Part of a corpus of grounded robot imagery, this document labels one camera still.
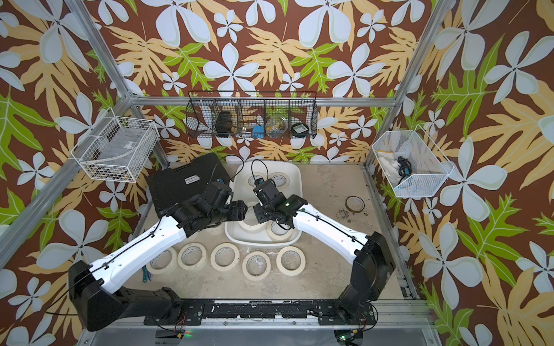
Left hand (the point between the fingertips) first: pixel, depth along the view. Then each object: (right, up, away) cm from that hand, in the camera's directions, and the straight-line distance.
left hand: (242, 206), depth 78 cm
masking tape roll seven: (-9, -22, +9) cm, 25 cm away
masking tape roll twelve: (+19, -23, +8) cm, 31 cm away
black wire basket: (+1, +40, +20) cm, 45 cm away
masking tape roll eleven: (+14, -15, +13) cm, 24 cm away
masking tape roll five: (-1, +10, +33) cm, 34 cm away
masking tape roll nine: (+5, -25, +7) cm, 26 cm away
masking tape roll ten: (+4, -8, -3) cm, 9 cm away
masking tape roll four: (-22, -22, +10) cm, 33 cm away
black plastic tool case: (-34, +9, +27) cm, 44 cm away
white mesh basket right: (+66, +16, +5) cm, 68 cm away
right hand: (+6, -1, +4) cm, 7 cm away
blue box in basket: (+5, +31, +17) cm, 36 cm away
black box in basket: (-12, +36, +21) cm, 44 cm away
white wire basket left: (-48, +22, +2) cm, 52 cm away
